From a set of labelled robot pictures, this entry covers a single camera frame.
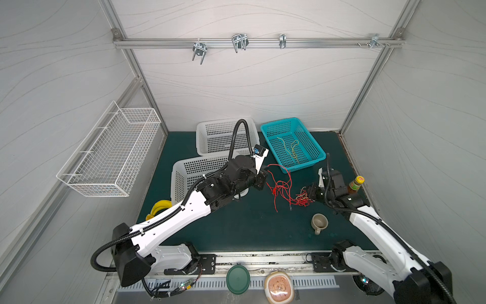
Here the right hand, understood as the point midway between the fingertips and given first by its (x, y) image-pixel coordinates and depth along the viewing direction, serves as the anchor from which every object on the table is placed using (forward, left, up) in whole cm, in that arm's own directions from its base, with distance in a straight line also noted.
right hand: (312, 184), depth 83 cm
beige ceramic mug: (-12, -4, -12) cm, 17 cm away
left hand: (-3, +20, +17) cm, 27 cm away
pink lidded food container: (-38, +16, -9) cm, 42 cm away
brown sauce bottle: (-1, -18, +2) cm, 18 cm away
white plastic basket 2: (+8, +63, -8) cm, 64 cm away
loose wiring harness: (-41, +59, -11) cm, 73 cm away
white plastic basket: (+38, +53, -11) cm, 66 cm away
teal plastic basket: (+34, +4, -12) cm, 37 cm away
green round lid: (-37, +30, -1) cm, 47 cm away
